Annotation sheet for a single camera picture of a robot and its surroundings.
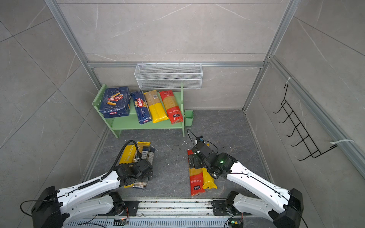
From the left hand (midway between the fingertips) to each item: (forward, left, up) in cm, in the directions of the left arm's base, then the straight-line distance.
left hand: (148, 172), depth 82 cm
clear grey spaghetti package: (+13, +2, -1) cm, 13 cm away
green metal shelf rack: (+30, +24, +8) cm, 39 cm away
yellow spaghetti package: (-6, -35, 0) cm, 35 cm away
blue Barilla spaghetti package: (+28, +2, +26) cm, 39 cm away
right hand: (+3, -29, +12) cm, 32 cm away
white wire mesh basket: (+60, -12, +26) cm, 67 cm away
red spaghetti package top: (+25, -16, +26) cm, 39 cm away
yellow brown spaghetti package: (+25, -8, +25) cm, 36 cm away
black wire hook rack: (-4, -77, +28) cm, 82 cm away
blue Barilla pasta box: (+31, +16, +28) cm, 45 cm away
